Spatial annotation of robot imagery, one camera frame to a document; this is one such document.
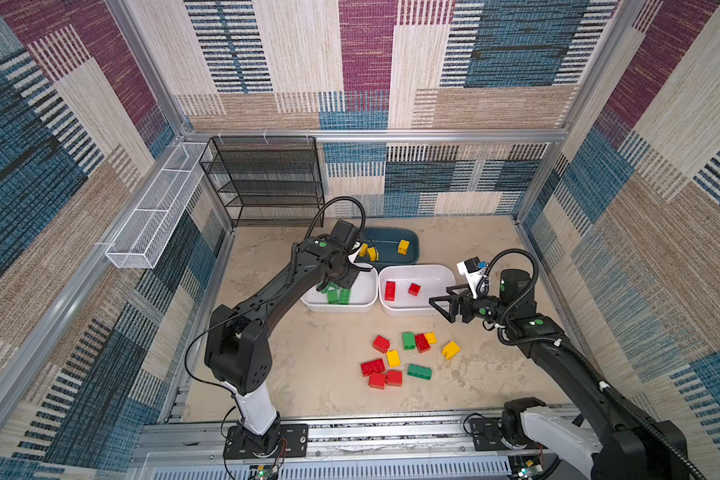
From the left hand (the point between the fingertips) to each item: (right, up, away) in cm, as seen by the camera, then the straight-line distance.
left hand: (346, 271), depth 86 cm
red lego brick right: (+22, -21, +2) cm, 31 cm away
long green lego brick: (-1, -9, +12) cm, 15 cm away
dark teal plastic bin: (+10, +1, +14) cm, 17 cm away
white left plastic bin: (+5, -9, +13) cm, 16 cm away
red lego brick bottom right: (+13, -29, -4) cm, 32 cm away
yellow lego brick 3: (+14, -24, -1) cm, 28 cm away
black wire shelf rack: (-30, +31, +24) cm, 49 cm away
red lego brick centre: (+10, -21, +1) cm, 23 cm away
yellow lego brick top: (+5, +6, +23) cm, 24 cm away
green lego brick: (-5, -9, +13) cm, 17 cm away
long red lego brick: (+14, -7, +12) cm, 20 cm away
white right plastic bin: (+19, -7, +14) cm, 24 cm away
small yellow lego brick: (+25, -20, +3) cm, 32 cm away
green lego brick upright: (+18, -21, +3) cm, 28 cm away
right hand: (+25, -7, -8) cm, 27 cm away
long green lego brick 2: (+20, -27, -4) cm, 34 cm away
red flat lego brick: (+8, -27, -1) cm, 28 cm away
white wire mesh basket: (-62, +9, +5) cm, 63 cm away
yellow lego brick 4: (+30, -23, 0) cm, 37 cm away
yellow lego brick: (+19, +7, +22) cm, 30 cm away
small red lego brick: (+22, -7, +13) cm, 26 cm away
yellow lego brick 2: (+8, +4, +20) cm, 22 cm away
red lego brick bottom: (+9, -29, -5) cm, 31 cm away
